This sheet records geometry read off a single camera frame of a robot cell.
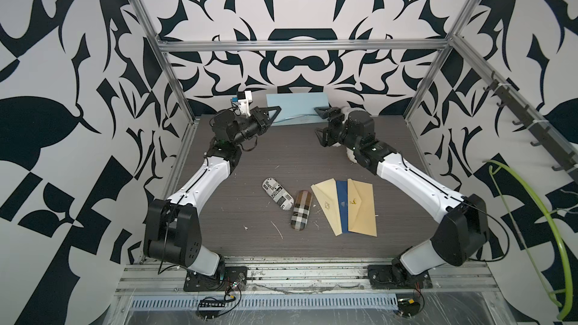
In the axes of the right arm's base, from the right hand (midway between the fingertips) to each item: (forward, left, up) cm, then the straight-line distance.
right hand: (312, 112), depth 75 cm
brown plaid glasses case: (-22, +4, -31) cm, 38 cm away
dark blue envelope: (-12, -14, -34) cm, 38 cm away
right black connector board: (-50, -29, -36) cm, 68 cm away
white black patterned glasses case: (-14, +13, -31) cm, 36 cm away
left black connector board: (-52, +33, -33) cm, 70 cm away
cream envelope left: (-13, -7, -34) cm, 37 cm away
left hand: (0, +10, +4) cm, 11 cm away
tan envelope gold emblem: (-22, -19, -33) cm, 44 cm away
